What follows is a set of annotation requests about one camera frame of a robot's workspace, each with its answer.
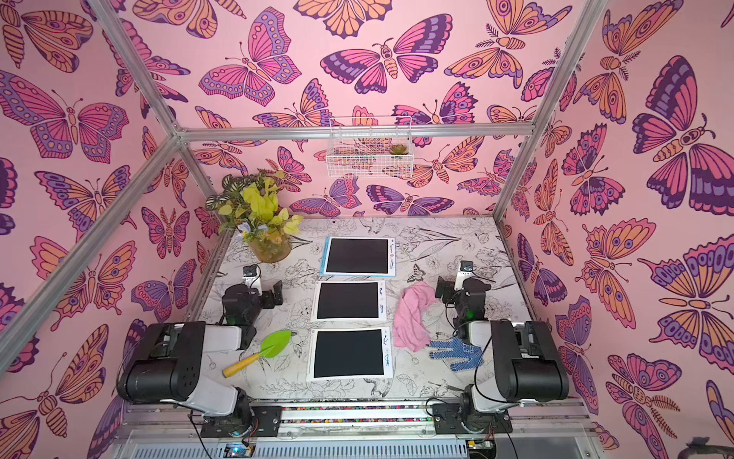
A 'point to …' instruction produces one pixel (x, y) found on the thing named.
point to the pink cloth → (410, 332)
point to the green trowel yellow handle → (273, 344)
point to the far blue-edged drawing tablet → (358, 256)
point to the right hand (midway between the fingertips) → (458, 277)
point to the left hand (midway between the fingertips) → (269, 279)
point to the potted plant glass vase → (249, 204)
